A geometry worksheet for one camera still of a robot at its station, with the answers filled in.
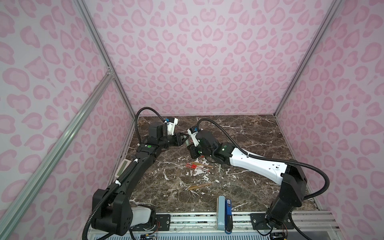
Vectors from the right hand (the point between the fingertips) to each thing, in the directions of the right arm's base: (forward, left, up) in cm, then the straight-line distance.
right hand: (188, 147), depth 78 cm
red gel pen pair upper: (-1, -3, -19) cm, 20 cm away
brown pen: (-13, -7, -20) cm, 25 cm away
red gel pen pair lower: (-2, -4, -20) cm, 20 cm away
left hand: (+5, 0, +4) cm, 6 cm away
